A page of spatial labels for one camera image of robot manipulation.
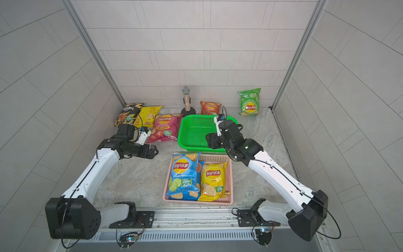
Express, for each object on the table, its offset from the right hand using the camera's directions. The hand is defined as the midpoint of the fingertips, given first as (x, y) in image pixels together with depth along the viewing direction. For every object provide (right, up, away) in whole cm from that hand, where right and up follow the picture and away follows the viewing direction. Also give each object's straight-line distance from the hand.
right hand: (209, 136), depth 74 cm
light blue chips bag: (-11, -20, -4) cm, 23 cm away
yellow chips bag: (-42, +10, +29) cm, 52 cm away
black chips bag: (-54, +11, +29) cm, 63 cm away
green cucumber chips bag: (+28, +20, +33) cm, 48 cm away
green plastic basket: (-11, +1, +31) cm, 33 cm away
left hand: (-30, -7, +8) cm, 32 cm away
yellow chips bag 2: (+1, -22, +3) cm, 22 cm away
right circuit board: (+24, -43, -5) cm, 50 cm away
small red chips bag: (-1, +16, +35) cm, 38 cm away
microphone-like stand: (-15, +15, +33) cm, 39 cm away
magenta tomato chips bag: (-27, +3, +22) cm, 35 cm away
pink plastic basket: (-1, -14, +13) cm, 19 cm away
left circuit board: (-35, -42, -9) cm, 55 cm away
